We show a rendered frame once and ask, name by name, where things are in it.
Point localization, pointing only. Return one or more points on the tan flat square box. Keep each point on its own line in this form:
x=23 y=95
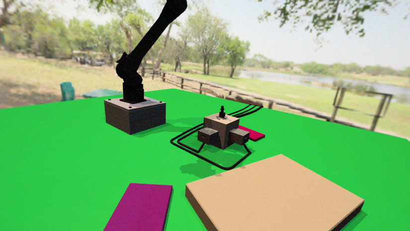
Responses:
x=274 y=194

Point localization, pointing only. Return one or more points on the beige cube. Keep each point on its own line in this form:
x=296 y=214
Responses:
x=223 y=127

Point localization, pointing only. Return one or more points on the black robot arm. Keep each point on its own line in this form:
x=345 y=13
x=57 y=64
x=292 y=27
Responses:
x=128 y=65

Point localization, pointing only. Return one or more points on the purple flat rectangular slab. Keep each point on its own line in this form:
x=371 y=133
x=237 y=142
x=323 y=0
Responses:
x=143 y=207

